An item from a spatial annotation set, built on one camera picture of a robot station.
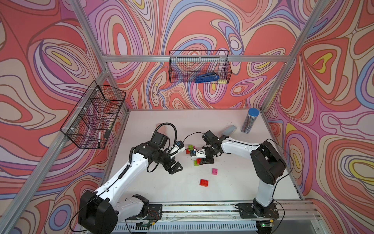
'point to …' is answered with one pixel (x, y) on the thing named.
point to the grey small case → (229, 130)
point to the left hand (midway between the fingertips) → (178, 163)
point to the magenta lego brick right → (215, 171)
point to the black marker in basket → (99, 139)
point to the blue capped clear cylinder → (247, 126)
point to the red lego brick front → (204, 183)
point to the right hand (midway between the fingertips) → (203, 162)
